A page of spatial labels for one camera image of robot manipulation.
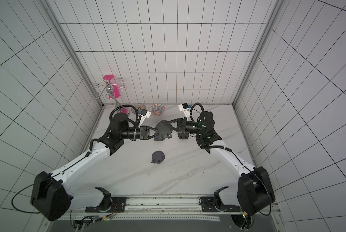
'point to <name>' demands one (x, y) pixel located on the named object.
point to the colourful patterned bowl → (157, 109)
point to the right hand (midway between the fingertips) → (167, 123)
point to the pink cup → (116, 92)
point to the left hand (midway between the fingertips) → (159, 135)
